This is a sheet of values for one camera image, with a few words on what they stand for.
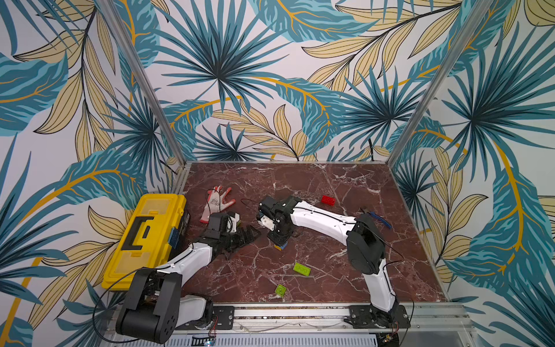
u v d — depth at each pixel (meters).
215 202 1.02
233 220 0.83
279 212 0.64
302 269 0.84
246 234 0.78
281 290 0.79
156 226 0.77
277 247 0.88
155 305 0.41
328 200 1.05
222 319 0.73
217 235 0.69
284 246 0.84
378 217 0.99
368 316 0.73
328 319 0.75
